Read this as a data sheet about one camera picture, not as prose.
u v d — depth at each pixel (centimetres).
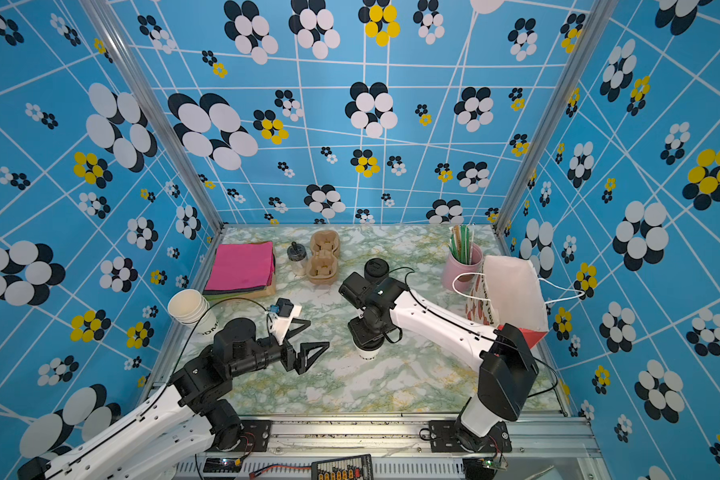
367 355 84
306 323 72
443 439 72
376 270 102
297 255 99
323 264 102
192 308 80
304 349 60
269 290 97
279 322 61
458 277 101
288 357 60
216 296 91
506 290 83
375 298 55
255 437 73
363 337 69
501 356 43
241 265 110
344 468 69
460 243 94
